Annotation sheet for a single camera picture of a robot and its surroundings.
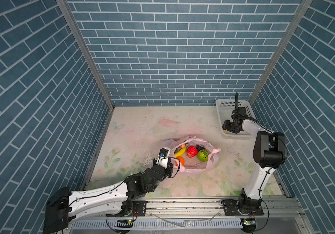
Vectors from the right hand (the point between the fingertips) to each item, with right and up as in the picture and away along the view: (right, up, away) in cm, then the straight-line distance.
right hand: (227, 127), depth 102 cm
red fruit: (-27, -14, -13) cm, 33 cm away
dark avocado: (-21, -12, -12) cm, 27 cm away
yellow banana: (-34, -16, -10) cm, 39 cm away
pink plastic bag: (-27, -23, -14) cm, 38 cm away
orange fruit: (-33, -20, -14) cm, 41 cm away
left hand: (-37, -14, -29) cm, 49 cm away
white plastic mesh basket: (+3, +15, +13) cm, 20 cm away
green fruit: (-21, -16, -16) cm, 30 cm away
